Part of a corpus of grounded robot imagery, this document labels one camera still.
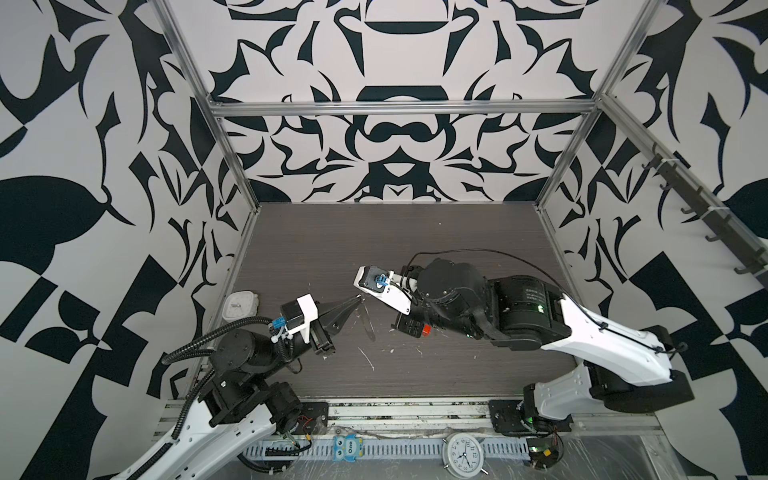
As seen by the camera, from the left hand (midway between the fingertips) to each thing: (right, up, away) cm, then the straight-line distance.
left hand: (357, 293), depth 52 cm
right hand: (+3, +1, 0) cm, 4 cm away
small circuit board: (+42, -41, +19) cm, 61 cm away
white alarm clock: (+22, -39, +15) cm, 47 cm away
